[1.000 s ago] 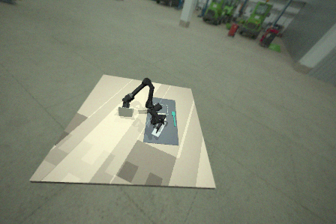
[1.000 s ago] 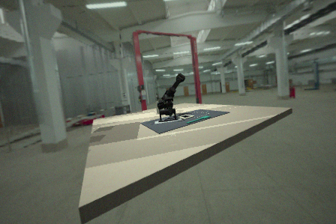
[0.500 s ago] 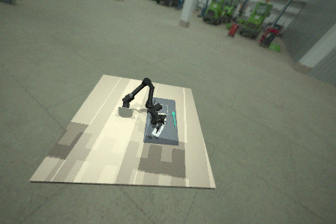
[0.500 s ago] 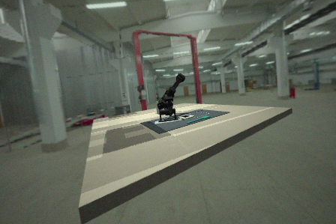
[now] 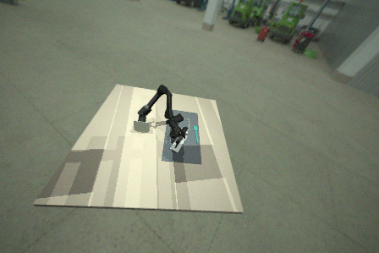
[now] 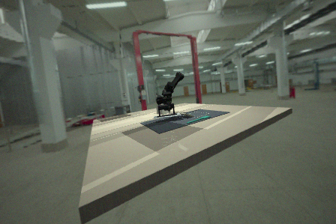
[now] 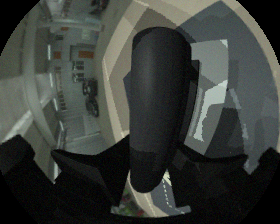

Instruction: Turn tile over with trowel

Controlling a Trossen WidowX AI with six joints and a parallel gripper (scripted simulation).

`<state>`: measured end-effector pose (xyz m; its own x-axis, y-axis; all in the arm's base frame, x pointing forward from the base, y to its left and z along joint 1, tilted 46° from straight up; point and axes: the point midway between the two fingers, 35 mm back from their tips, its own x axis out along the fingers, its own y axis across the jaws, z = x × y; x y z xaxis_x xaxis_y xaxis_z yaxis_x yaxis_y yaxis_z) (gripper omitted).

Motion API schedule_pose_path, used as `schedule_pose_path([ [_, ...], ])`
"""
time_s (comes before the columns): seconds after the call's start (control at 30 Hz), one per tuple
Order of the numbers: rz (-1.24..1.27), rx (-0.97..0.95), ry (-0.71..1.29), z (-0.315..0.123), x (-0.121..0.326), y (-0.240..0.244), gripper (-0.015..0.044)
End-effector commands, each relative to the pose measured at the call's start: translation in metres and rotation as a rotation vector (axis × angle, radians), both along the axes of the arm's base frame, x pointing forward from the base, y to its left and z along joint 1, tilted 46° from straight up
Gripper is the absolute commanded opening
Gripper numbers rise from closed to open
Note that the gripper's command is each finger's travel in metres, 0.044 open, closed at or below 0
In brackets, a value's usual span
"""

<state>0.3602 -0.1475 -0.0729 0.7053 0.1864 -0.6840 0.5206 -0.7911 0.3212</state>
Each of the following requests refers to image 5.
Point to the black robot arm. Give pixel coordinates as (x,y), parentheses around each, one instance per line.
(173,120)

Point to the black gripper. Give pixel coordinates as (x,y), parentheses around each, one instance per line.
(182,131)

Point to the dark grey flat mat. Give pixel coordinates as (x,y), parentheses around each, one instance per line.
(190,150)

